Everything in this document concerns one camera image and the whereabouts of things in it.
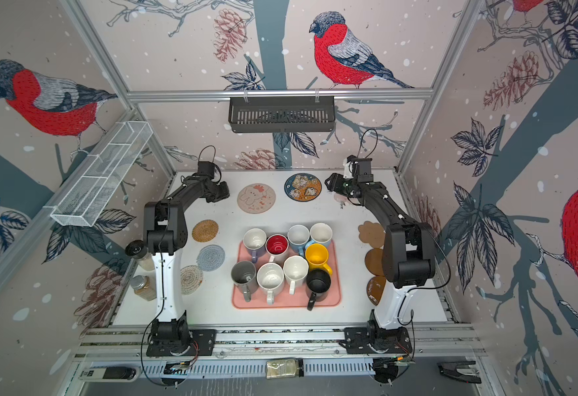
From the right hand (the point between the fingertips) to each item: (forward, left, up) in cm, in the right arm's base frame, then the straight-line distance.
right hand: (329, 181), depth 95 cm
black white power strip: (-62, +63, -15) cm, 90 cm away
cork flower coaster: (-13, -19, -17) cm, 28 cm away
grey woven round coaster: (-26, +45, -16) cm, 54 cm away
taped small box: (-59, +15, -12) cm, 62 cm away
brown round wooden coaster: (-25, -17, -16) cm, 34 cm away
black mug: (-35, +4, -13) cm, 38 cm away
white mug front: (-33, +21, -16) cm, 42 cm away
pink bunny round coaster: (+3, +32, -17) cm, 36 cm away
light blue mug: (-19, +12, -10) cm, 25 cm away
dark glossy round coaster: (-35, -16, -17) cm, 42 cm away
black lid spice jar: (-29, +67, -6) cm, 73 cm away
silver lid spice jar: (-41, +59, -7) cm, 72 cm away
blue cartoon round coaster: (+11, +11, -16) cm, 22 cm away
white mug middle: (-31, +12, -15) cm, 36 cm away
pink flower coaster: (+5, -8, -17) cm, 19 cm away
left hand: (+5, +43, -12) cm, 45 cm away
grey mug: (-33, +30, -14) cm, 47 cm away
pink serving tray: (-40, +16, -16) cm, 46 cm away
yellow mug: (-25, +5, -14) cm, 29 cm away
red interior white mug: (-21, +20, -14) cm, 32 cm away
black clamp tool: (-57, -36, -16) cm, 69 cm away
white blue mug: (-18, +3, -10) cm, 21 cm away
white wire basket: (-21, +75, +15) cm, 79 cm away
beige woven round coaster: (-34, +50, -17) cm, 62 cm away
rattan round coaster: (-14, +51, -17) cm, 55 cm away
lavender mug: (-19, +29, -15) cm, 38 cm away
